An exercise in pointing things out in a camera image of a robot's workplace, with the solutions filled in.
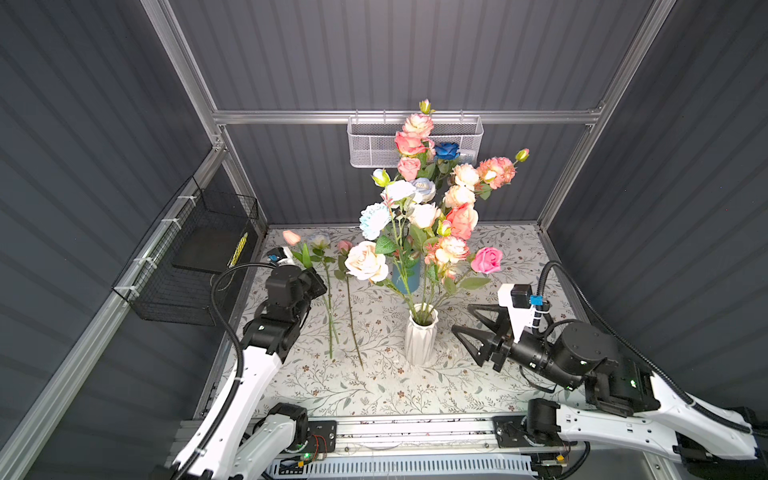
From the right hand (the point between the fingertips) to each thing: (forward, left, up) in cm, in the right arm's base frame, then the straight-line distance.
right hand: (464, 323), depth 54 cm
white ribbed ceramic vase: (+5, +7, -16) cm, 18 cm away
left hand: (+20, +33, -9) cm, 40 cm away
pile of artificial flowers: (+44, +40, -32) cm, 68 cm away
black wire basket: (+15, +68, -8) cm, 70 cm away
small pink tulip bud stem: (+26, +39, -4) cm, 47 cm away
